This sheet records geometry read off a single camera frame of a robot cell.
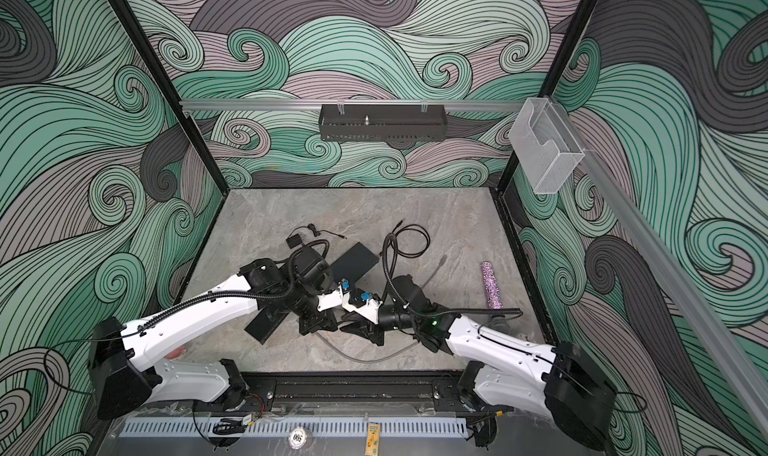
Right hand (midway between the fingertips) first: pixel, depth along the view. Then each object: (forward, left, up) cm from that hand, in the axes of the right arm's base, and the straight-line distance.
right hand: (344, 323), depth 70 cm
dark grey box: (+26, +1, -17) cm, 31 cm away
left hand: (0, +2, -1) cm, 3 cm away
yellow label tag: (-21, -7, -14) cm, 26 cm away
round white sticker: (-22, +9, -8) cm, 25 cm away
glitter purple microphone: (+14, -43, -13) cm, 47 cm away
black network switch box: (+3, +23, -11) cm, 26 cm away
